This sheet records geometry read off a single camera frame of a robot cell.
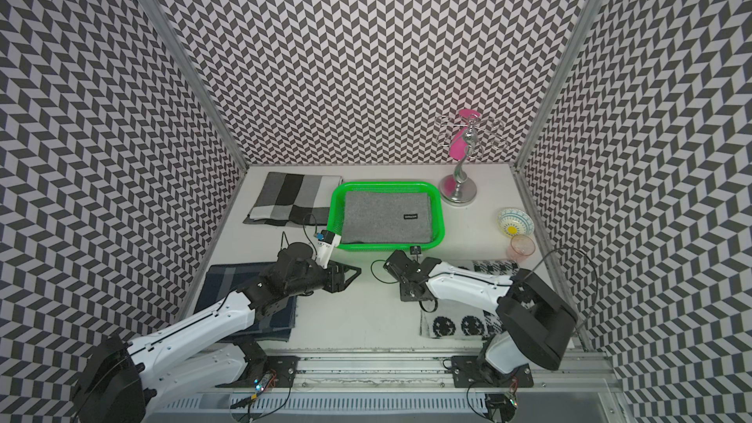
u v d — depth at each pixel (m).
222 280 0.86
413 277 0.62
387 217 0.98
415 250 0.79
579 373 0.75
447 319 0.77
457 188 1.08
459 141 1.07
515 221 0.99
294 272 0.60
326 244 0.71
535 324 0.43
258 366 0.64
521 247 0.92
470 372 0.73
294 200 1.05
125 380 0.39
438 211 0.94
